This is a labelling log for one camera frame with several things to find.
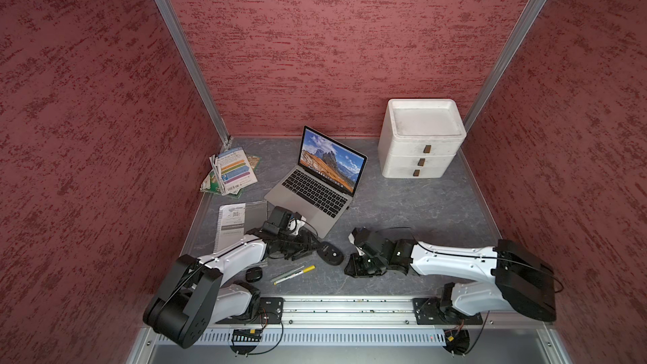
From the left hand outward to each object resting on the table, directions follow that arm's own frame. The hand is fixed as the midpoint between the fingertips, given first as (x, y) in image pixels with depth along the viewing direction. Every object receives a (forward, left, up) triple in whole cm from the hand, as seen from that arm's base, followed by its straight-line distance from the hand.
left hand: (316, 253), depth 83 cm
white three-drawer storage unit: (+35, -36, +21) cm, 54 cm away
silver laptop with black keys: (+29, -1, -3) cm, 29 cm away
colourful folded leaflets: (+35, +39, -2) cm, 52 cm away
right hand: (-7, -10, 0) cm, 13 cm away
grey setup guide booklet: (+16, +24, -3) cm, 29 cm away
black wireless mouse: (0, -5, 0) cm, 5 cm away
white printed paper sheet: (+10, +32, -1) cm, 34 cm away
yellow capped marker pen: (-5, +3, -2) cm, 6 cm away
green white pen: (-5, +8, -2) cm, 10 cm away
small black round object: (-7, +20, -1) cm, 21 cm away
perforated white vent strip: (-23, +19, -6) cm, 30 cm away
